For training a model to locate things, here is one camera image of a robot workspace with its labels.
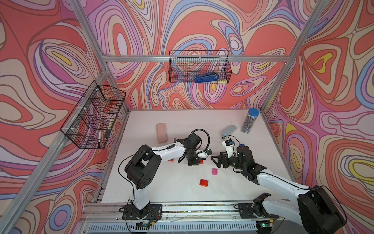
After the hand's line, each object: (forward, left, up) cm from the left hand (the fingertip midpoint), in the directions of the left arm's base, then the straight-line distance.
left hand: (199, 160), depth 90 cm
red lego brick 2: (0, +17, 0) cm, 17 cm away
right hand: (-2, -10, +6) cm, 12 cm away
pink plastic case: (+20, +26, +1) cm, 33 cm away
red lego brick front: (-14, -2, -1) cm, 14 cm away
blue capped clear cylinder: (+23, -35, +18) cm, 46 cm away
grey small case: (+23, -23, +1) cm, 33 cm away
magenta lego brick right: (-7, -9, -1) cm, 12 cm away
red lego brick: (-1, -2, +1) cm, 2 cm away
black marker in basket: (0, +52, +23) cm, 57 cm away
